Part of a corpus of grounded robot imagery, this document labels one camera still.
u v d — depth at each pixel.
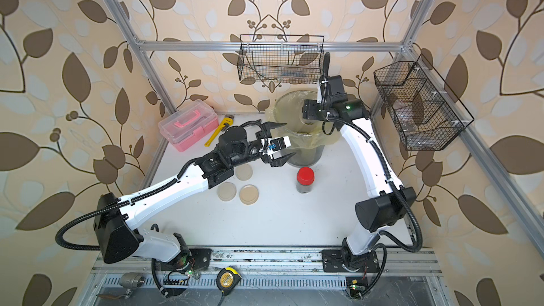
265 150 0.55
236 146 0.53
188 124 1.03
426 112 0.73
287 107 0.93
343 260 0.66
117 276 0.72
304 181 0.83
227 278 0.68
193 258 0.74
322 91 0.56
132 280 0.68
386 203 0.42
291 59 0.97
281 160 0.61
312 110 0.67
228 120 1.16
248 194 0.92
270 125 0.61
